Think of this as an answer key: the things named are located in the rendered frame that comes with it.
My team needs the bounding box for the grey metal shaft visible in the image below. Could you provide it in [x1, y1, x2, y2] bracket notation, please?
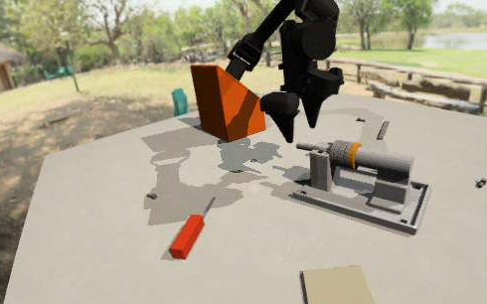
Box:
[296, 142, 315, 151]

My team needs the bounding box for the grey flat bar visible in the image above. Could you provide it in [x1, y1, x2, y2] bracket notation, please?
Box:
[378, 121, 390, 140]

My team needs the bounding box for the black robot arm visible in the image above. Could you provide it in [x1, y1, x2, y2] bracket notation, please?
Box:
[225, 0, 345, 97]

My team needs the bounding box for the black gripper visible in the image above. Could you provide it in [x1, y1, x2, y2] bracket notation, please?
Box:
[259, 58, 328, 143]

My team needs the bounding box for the red-handled screwdriver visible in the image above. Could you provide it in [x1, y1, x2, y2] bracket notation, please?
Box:
[170, 198, 215, 259]

